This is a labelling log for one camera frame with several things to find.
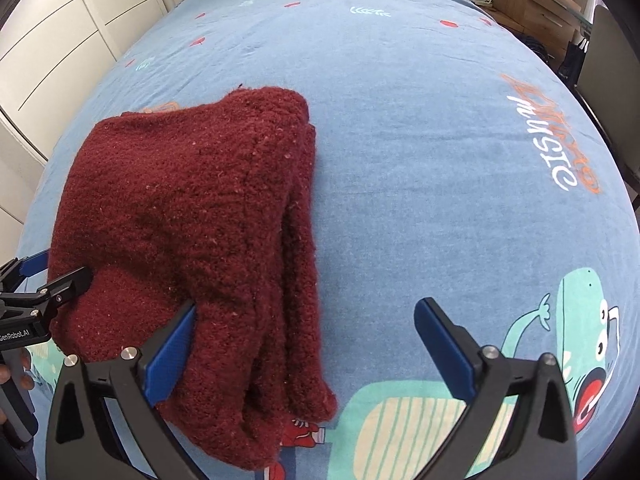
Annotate black bag on floor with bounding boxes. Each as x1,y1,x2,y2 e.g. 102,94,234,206
516,34,566,70

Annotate blue dinosaur print bedsheet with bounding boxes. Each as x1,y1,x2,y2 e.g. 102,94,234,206
18,0,639,479

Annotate white wardrobe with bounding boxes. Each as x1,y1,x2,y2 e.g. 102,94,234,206
1,0,166,259

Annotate left hand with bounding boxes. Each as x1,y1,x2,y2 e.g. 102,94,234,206
1,348,34,429

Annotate grey black chair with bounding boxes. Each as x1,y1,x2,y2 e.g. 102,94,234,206
575,6,640,190

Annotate wooden nightstand with drawers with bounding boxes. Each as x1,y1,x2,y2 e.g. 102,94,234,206
491,0,580,50

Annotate dark red knit sweater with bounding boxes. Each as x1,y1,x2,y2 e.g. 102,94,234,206
49,87,337,470

